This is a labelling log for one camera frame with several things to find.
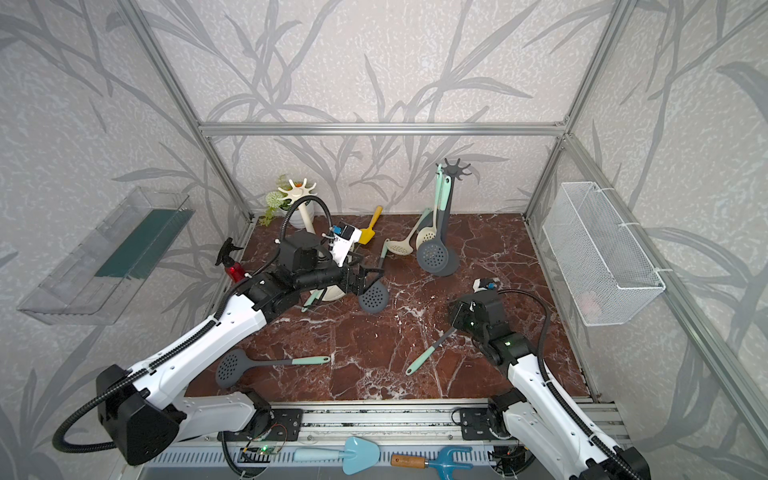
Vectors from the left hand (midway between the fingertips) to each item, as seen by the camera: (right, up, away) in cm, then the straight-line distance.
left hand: (373, 267), depth 71 cm
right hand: (+21, -12, +12) cm, 27 cm away
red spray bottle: (-47, -3, +23) cm, 53 cm away
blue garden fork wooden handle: (+17, -45, -3) cm, 48 cm away
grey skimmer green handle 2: (+16, -2, +21) cm, 26 cm away
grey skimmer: (-2, -13, +23) cm, 26 cm away
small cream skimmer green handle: (+7, +4, +38) cm, 39 cm away
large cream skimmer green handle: (+16, +8, +25) cm, 31 cm away
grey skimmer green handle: (+17, +3, +21) cm, 27 cm away
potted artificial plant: (-39, +18, +37) cm, 57 cm away
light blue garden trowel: (-4, -44, -1) cm, 45 cm away
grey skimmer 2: (+10, -29, +12) cm, 33 cm away
